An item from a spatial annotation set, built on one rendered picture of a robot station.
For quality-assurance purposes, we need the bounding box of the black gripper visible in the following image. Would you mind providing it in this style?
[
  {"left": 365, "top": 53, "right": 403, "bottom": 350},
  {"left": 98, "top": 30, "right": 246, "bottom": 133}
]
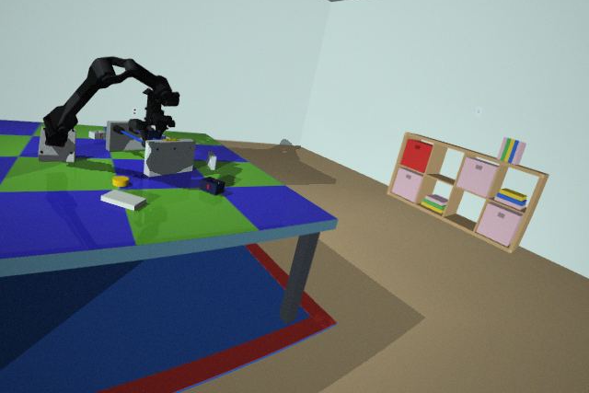
[{"left": 129, "top": 106, "right": 175, "bottom": 140}]

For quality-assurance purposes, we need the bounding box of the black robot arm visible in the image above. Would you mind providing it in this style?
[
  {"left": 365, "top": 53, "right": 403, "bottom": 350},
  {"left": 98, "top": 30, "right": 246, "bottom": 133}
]
[{"left": 43, "top": 56, "right": 180, "bottom": 147}]

